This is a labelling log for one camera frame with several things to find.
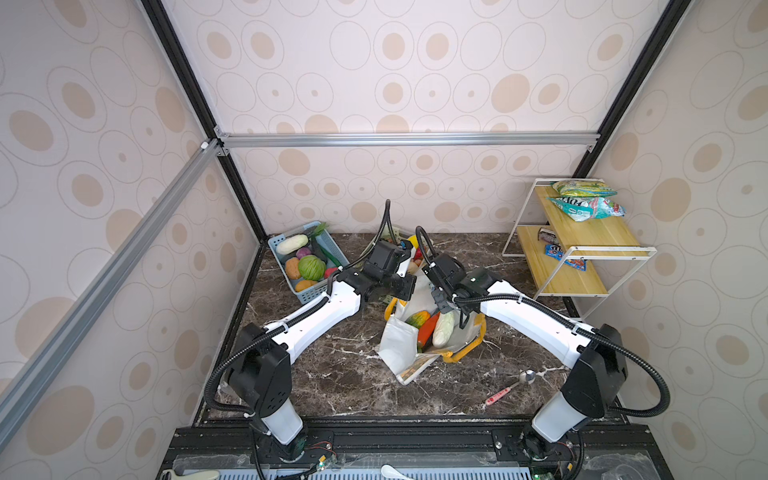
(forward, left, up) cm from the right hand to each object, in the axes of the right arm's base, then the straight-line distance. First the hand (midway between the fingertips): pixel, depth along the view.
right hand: (450, 292), depth 84 cm
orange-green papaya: (-2, +9, -10) cm, 14 cm away
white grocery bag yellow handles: (-12, +15, -8) cm, 21 cm away
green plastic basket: (+35, +14, -10) cm, 39 cm away
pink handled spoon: (-19, -20, -14) cm, 31 cm away
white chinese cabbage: (-7, +2, -8) cm, 11 cm away
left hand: (+1, +8, +6) cm, 10 cm away
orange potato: (+19, +52, -11) cm, 57 cm away
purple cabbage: (+26, +49, -10) cm, 56 cm away
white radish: (+28, +53, -8) cm, 60 cm away
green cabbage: (+15, +43, -7) cm, 46 cm away
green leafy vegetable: (+35, +43, -7) cm, 56 cm away
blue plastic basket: (+31, +42, -14) cm, 55 cm away
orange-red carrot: (-5, +6, -11) cm, 14 cm away
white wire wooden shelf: (-1, -31, +15) cm, 34 cm away
